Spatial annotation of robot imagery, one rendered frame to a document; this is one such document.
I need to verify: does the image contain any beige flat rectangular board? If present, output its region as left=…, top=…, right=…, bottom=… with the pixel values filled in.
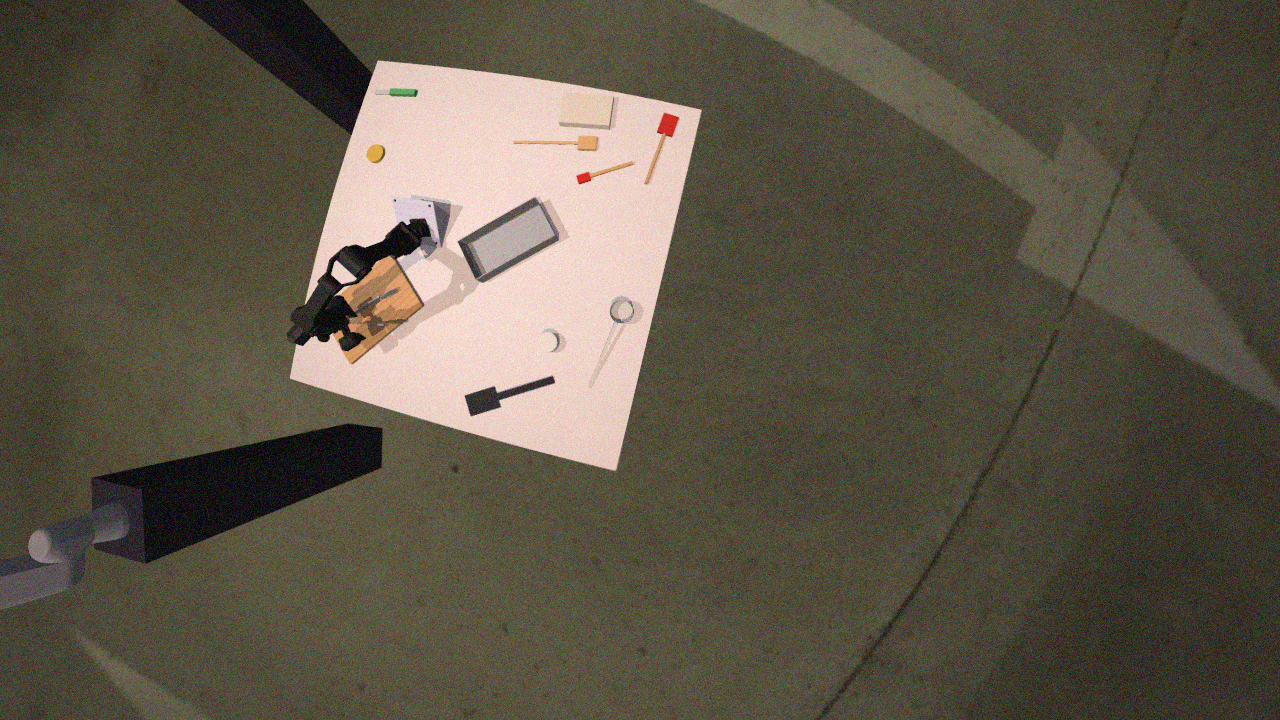
left=558, top=92, right=614, bottom=129

